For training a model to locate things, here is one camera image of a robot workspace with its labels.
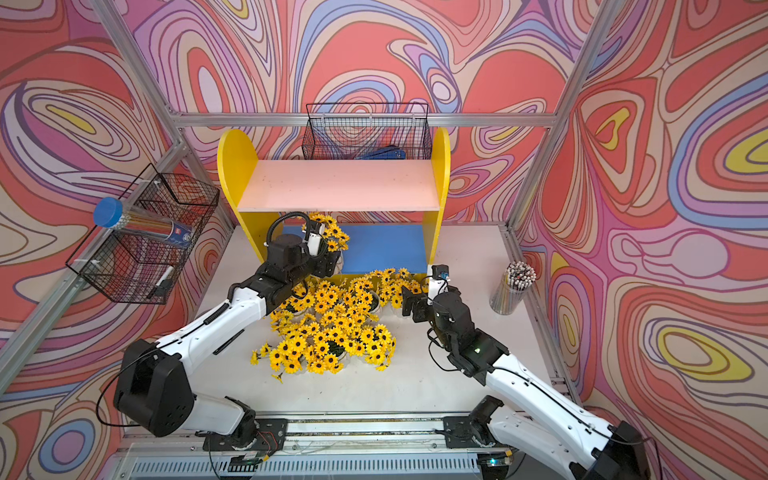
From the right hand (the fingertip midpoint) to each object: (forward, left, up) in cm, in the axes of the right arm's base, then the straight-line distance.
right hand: (420, 293), depth 76 cm
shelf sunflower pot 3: (+2, +25, -6) cm, 26 cm away
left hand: (+14, +24, +3) cm, 28 cm away
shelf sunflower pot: (+12, +22, +9) cm, 26 cm away
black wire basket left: (+8, +72, +9) cm, 73 cm away
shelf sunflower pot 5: (+7, +8, -7) cm, 13 cm away
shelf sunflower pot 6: (-12, +32, -6) cm, 35 cm away
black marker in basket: (+5, +64, +6) cm, 65 cm away
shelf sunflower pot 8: (-10, +13, -7) cm, 17 cm away
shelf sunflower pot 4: (+2, +16, -6) cm, 17 cm away
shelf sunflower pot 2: (-2, +36, -9) cm, 37 cm away
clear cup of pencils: (+5, -28, -3) cm, 29 cm away
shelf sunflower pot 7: (-10, +24, -5) cm, 27 cm away
